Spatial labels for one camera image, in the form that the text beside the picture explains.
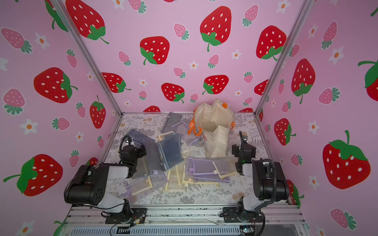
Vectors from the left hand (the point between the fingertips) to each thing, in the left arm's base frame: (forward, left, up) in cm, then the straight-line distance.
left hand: (136, 146), depth 95 cm
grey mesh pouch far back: (+31, -20, -6) cm, 37 cm away
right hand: (+1, -70, 0) cm, 70 cm away
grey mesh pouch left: (-9, -10, -5) cm, 15 cm away
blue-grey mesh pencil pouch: (+1, -22, -5) cm, 22 cm away
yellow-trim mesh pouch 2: (-19, -27, -6) cm, 33 cm away
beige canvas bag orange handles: (+26, -53, -5) cm, 59 cm away
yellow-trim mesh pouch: (-11, -58, -5) cm, 59 cm away
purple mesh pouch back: (+19, -29, -5) cm, 35 cm away
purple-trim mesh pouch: (-13, -44, -5) cm, 46 cm away
